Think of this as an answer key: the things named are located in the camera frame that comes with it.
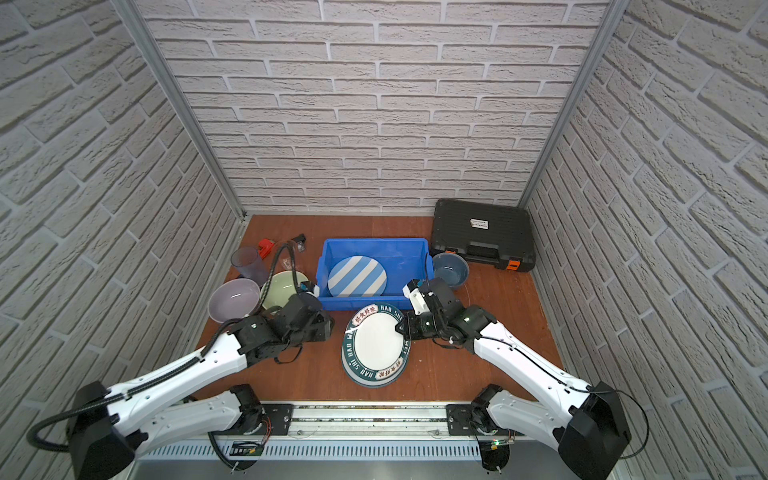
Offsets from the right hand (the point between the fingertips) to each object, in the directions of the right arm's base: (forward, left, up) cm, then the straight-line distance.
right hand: (398, 328), depth 75 cm
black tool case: (+38, -40, -10) cm, 55 cm away
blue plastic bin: (+31, -5, -13) cm, 34 cm away
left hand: (+5, +17, -1) cm, 18 cm away
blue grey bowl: (+24, -21, -10) cm, 33 cm away
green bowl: (+22, +36, -11) cm, 44 cm away
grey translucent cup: (+24, +43, -2) cm, 50 cm away
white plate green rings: (-7, +6, -5) cm, 11 cm away
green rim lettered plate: (+3, +6, -3) cm, 8 cm away
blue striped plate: (+25, +12, -13) cm, 30 cm away
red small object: (+40, +45, -11) cm, 61 cm away
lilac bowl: (+20, +52, -13) cm, 57 cm away
